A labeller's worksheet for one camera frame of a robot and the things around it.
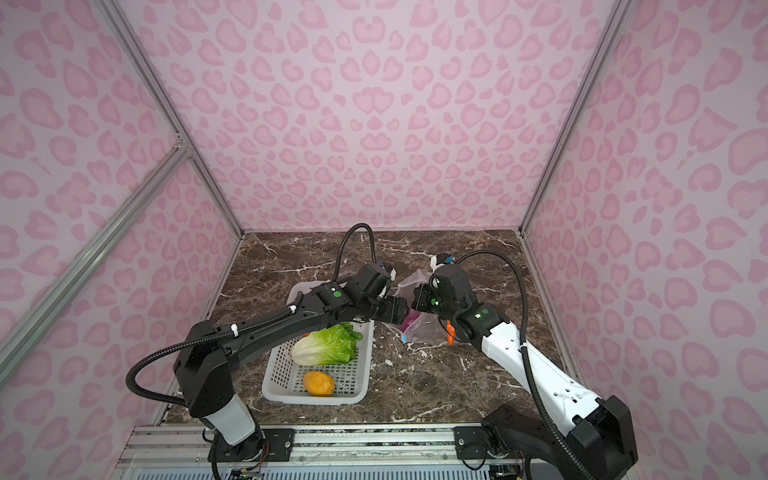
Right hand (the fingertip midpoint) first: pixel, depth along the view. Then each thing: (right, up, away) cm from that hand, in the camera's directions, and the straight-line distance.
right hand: (412, 289), depth 77 cm
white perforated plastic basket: (-34, -24, +3) cm, 42 cm away
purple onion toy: (0, -7, +3) cm, 8 cm away
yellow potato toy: (-25, -25, +1) cm, 35 cm away
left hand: (-3, -5, +3) cm, 6 cm away
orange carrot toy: (+12, -13, +11) cm, 21 cm away
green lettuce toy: (-21, -15, +3) cm, 26 cm away
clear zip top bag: (+2, -9, -2) cm, 10 cm away
